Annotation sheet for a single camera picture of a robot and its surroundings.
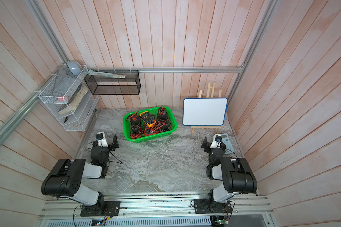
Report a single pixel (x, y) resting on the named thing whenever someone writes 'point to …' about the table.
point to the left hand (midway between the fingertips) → (109, 137)
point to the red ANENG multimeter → (148, 131)
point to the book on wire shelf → (76, 100)
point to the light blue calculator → (229, 148)
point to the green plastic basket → (153, 112)
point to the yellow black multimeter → (148, 119)
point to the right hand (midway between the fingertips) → (213, 137)
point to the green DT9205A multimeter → (164, 122)
